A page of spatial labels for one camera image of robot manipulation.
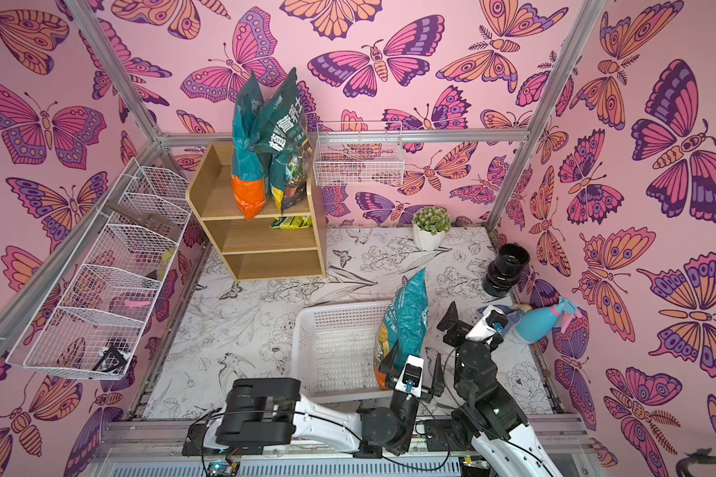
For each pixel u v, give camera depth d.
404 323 0.65
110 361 0.69
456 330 0.65
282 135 0.67
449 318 0.66
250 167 0.68
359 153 0.95
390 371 0.61
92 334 0.71
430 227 1.00
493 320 0.59
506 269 0.90
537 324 0.83
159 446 0.73
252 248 0.89
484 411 0.54
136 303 0.76
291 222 0.95
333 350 0.88
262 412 0.48
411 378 0.53
